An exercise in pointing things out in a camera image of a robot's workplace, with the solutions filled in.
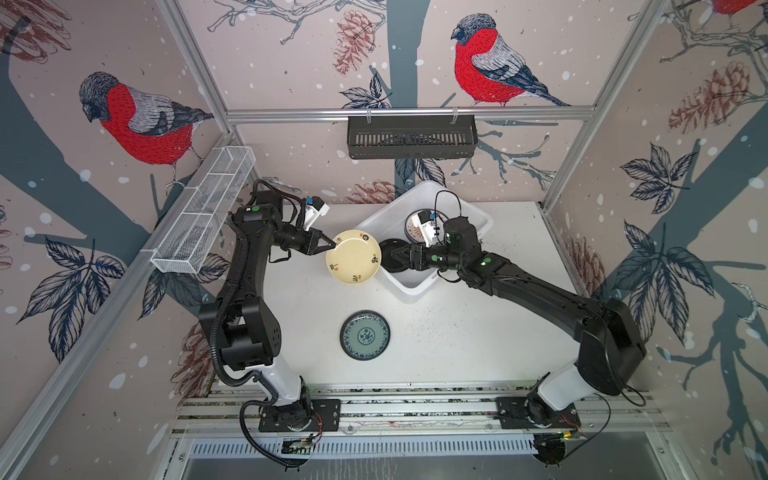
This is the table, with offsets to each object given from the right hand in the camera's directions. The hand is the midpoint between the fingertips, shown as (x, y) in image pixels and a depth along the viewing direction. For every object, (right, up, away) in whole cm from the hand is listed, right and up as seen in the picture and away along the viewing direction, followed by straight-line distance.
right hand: (392, 256), depth 77 cm
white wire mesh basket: (-51, +12, +1) cm, 52 cm away
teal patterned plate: (-8, -25, +11) cm, 28 cm away
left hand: (-17, +3, +2) cm, 18 cm away
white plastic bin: (-2, +11, +23) cm, 25 cm away
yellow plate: (-10, 0, +3) cm, 10 cm away
